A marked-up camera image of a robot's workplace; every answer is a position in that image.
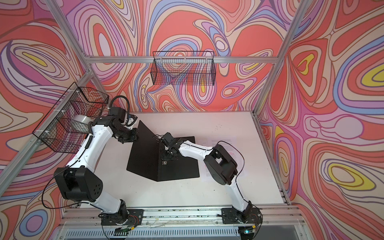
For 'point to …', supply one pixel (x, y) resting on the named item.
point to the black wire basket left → (65, 127)
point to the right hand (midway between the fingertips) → (164, 161)
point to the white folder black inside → (146, 158)
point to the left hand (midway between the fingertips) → (140, 137)
